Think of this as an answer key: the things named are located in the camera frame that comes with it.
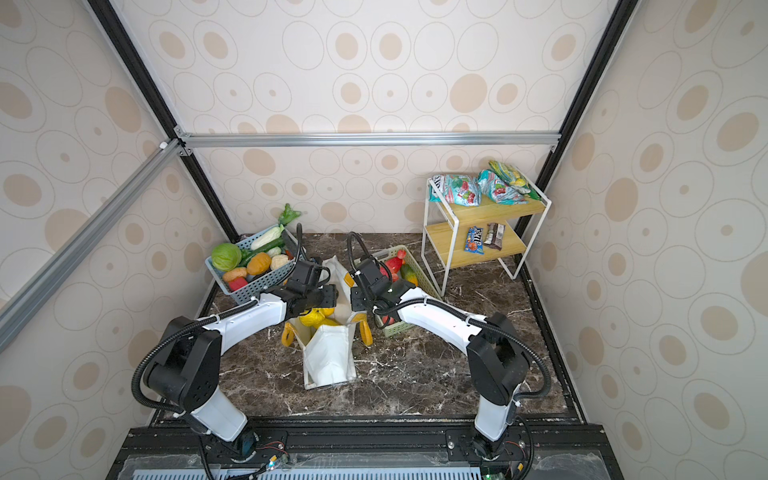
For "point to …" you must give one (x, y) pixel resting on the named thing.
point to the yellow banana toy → (327, 322)
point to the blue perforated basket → (263, 282)
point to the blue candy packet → (474, 240)
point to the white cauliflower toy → (278, 260)
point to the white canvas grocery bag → (329, 347)
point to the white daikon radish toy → (273, 235)
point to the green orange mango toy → (409, 274)
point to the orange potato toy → (259, 264)
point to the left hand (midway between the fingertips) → (337, 287)
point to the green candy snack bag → (459, 190)
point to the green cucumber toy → (246, 255)
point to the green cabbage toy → (226, 256)
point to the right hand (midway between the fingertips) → (358, 295)
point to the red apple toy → (394, 264)
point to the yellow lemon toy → (315, 318)
